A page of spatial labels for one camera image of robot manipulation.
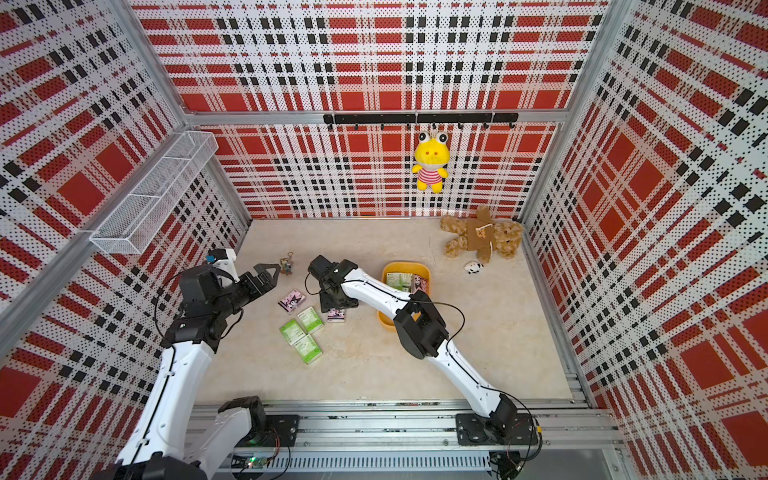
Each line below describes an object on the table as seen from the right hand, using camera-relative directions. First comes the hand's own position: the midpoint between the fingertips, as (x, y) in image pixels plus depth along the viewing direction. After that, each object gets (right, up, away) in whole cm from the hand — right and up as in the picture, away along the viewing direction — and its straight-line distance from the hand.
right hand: (340, 303), depth 94 cm
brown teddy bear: (+49, +23, +13) cm, 56 cm away
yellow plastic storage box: (+22, +11, +11) cm, 27 cm away
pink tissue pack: (-1, -3, -1) cm, 4 cm away
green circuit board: (-16, -33, -25) cm, 44 cm away
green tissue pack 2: (-13, -8, -6) cm, 16 cm away
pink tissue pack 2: (+26, +6, +3) cm, 27 cm away
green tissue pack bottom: (-7, -12, -8) cm, 16 cm away
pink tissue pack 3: (-16, +1, +1) cm, 16 cm away
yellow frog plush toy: (+30, +47, -2) cm, 55 cm away
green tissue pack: (-9, -4, -3) cm, 10 cm away
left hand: (-14, +11, -16) cm, 24 cm away
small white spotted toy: (+45, +11, +10) cm, 48 cm away
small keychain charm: (-23, +12, +14) cm, 29 cm away
